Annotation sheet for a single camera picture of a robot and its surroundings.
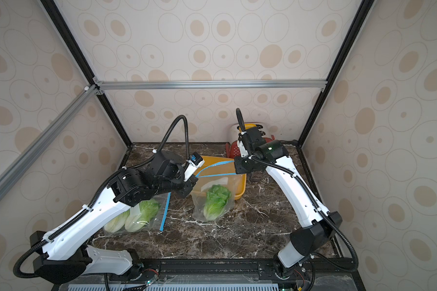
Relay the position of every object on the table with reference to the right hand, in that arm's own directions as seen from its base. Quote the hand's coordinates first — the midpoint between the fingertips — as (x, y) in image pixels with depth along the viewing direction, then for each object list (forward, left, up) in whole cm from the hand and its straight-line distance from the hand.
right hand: (245, 165), depth 76 cm
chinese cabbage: (-11, +12, -11) cm, 20 cm away
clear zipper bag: (-8, +8, +4) cm, 12 cm away
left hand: (-11, +17, +6) cm, 22 cm away
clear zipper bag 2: (-20, +37, -17) cm, 45 cm away
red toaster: (+22, +6, -14) cm, 26 cm away
